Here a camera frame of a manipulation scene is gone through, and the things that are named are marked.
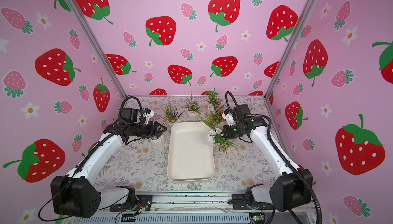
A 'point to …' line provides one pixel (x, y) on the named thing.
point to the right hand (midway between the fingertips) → (220, 134)
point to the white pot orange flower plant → (215, 115)
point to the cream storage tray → (190, 157)
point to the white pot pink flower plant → (214, 138)
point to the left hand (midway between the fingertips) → (164, 129)
